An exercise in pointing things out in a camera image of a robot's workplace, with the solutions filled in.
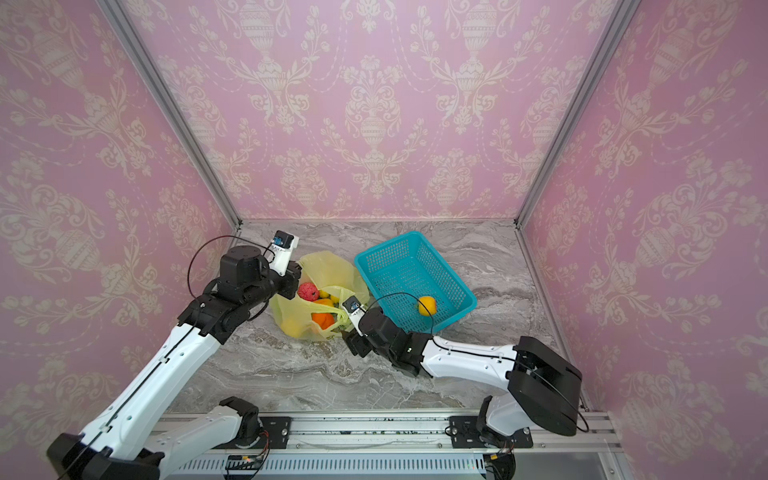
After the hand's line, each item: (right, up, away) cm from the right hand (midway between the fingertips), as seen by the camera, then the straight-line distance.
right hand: (353, 322), depth 80 cm
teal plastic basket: (+13, +12, +27) cm, 32 cm away
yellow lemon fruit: (+22, +3, +14) cm, 27 cm away
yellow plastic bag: (-12, +2, -4) cm, 13 cm away
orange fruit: (-10, -1, +8) cm, 12 cm away
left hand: (-12, +16, -6) cm, 21 cm away
